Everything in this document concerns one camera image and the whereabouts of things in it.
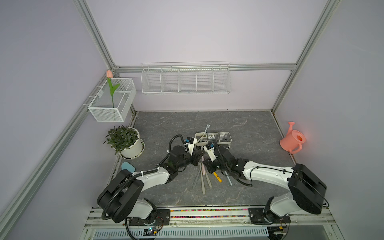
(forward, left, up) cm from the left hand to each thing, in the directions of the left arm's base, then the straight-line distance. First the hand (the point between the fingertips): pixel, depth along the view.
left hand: (204, 153), depth 83 cm
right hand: (-3, +1, -4) cm, 5 cm away
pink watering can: (+5, -56, -3) cm, 56 cm away
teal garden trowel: (+2, +48, -13) cm, 50 cm away
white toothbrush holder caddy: (+13, -1, -4) cm, 13 cm away
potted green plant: (+8, +43, +4) cm, 44 cm away
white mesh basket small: (+17, +51, +22) cm, 58 cm away
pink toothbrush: (-6, +1, -7) cm, 10 cm away
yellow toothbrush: (-10, -7, -12) cm, 17 cm away
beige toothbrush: (-11, -1, -12) cm, 16 cm away
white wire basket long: (+47, +8, +17) cm, 51 cm away
